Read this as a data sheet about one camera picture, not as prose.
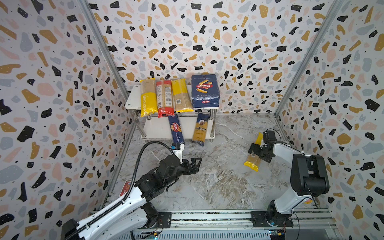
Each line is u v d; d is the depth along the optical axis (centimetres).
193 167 64
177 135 96
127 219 56
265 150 75
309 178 47
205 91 76
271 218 68
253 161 93
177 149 64
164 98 77
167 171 52
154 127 105
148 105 75
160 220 73
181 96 79
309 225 74
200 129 100
